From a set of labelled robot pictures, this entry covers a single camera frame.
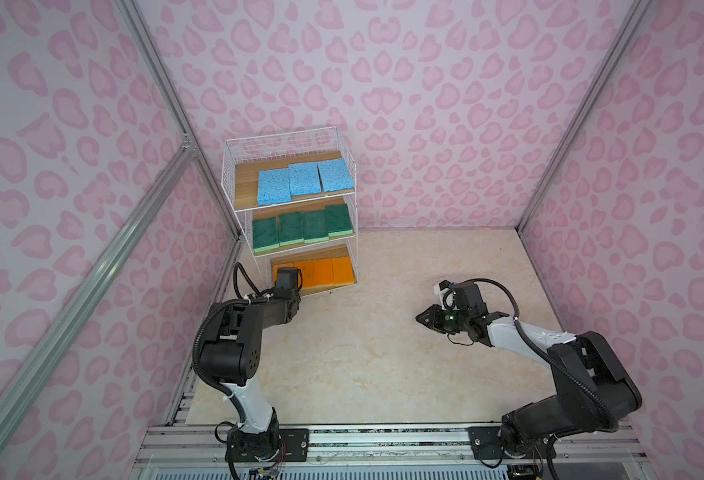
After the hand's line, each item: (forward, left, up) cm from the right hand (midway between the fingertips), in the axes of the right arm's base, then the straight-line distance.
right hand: (420, 316), depth 88 cm
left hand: (+15, +40, -1) cm, 43 cm away
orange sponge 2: (+21, +32, -8) cm, 39 cm away
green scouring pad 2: (+18, +31, +19) cm, 40 cm away
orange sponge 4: (+4, +39, +17) cm, 43 cm away
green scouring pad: (+20, +24, +20) cm, 37 cm away
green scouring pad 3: (+17, +38, +19) cm, 46 cm away
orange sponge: (+20, +25, -5) cm, 32 cm away
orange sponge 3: (+18, +37, -5) cm, 41 cm away
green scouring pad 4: (+15, +44, +19) cm, 50 cm away
